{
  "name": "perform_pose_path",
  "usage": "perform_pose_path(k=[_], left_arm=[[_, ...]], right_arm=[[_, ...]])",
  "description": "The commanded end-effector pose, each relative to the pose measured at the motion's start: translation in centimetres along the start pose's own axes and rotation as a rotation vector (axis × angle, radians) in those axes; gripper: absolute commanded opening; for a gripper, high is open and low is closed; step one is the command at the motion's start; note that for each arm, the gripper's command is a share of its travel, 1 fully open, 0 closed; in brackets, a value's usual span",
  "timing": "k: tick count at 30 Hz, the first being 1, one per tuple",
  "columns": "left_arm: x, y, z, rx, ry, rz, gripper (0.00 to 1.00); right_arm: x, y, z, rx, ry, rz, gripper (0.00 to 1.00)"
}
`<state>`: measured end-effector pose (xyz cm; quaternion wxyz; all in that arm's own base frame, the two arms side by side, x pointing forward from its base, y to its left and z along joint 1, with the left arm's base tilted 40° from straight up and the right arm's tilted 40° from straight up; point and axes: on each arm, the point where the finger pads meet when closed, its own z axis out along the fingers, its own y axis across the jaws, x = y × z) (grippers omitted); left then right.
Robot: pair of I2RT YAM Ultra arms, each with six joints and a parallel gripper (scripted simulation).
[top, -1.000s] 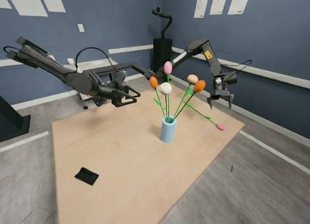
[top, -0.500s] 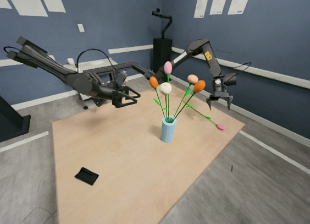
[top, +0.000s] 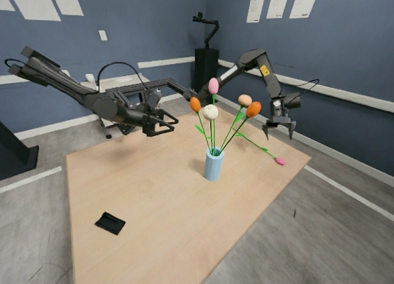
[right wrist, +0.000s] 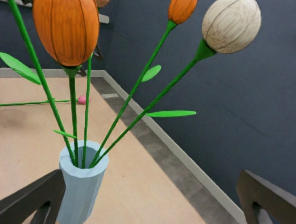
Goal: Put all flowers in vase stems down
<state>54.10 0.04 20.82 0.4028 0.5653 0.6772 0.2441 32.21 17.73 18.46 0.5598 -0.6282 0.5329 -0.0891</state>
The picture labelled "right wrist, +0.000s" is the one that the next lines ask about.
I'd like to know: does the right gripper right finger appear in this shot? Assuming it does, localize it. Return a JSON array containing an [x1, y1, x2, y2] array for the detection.
[[236, 170, 296, 224]]

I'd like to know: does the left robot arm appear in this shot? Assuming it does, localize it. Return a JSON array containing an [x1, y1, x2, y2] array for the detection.
[[21, 0, 33, 6]]

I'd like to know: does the orange flower with green stem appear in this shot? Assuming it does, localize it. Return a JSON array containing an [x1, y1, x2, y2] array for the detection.
[[131, 0, 198, 93]]

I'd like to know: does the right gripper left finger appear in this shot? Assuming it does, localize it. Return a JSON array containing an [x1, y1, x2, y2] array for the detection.
[[0, 169, 66, 224]]

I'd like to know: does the white flower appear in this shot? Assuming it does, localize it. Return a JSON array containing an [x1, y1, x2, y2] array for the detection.
[[134, 0, 261, 123]]

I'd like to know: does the light blue vase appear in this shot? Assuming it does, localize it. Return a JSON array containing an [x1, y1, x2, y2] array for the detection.
[[56, 140, 109, 224]]

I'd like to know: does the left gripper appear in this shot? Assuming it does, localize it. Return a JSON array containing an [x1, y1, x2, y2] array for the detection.
[[54, 40, 103, 77]]

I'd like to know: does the orange tulip with green stem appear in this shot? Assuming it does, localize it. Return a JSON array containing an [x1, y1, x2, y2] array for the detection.
[[32, 0, 100, 141]]

